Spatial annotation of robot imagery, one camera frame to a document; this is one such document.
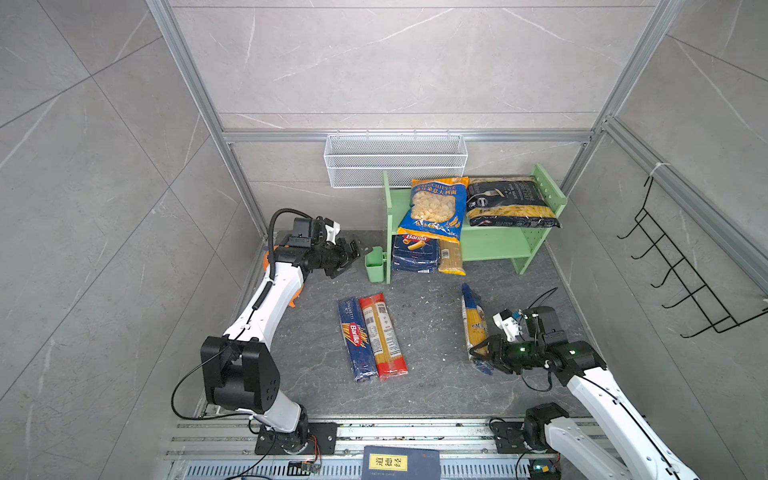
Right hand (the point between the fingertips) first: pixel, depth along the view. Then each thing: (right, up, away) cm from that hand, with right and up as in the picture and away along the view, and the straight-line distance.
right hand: (475, 351), depth 75 cm
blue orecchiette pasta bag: (-9, +37, +5) cm, 39 cm away
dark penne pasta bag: (+12, +40, +8) cm, 42 cm away
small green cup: (-28, +22, +27) cm, 44 cm away
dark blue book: (-20, -24, -6) cm, 32 cm away
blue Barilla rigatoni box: (-14, +25, +15) cm, 33 cm away
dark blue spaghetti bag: (+1, +6, +2) cm, 6 cm away
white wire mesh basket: (-33, +58, +26) cm, 71 cm away
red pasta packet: (-23, -2, +11) cm, 26 cm away
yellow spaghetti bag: (-3, +23, +16) cm, 28 cm away
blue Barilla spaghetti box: (-32, -1, +11) cm, 33 cm away
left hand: (-30, +26, +6) cm, 40 cm away
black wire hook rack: (+45, +16, -12) cm, 49 cm away
